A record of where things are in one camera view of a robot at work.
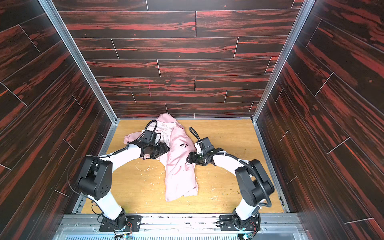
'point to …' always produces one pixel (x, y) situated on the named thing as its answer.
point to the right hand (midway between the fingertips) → (193, 159)
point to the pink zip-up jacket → (181, 180)
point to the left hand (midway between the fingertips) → (167, 150)
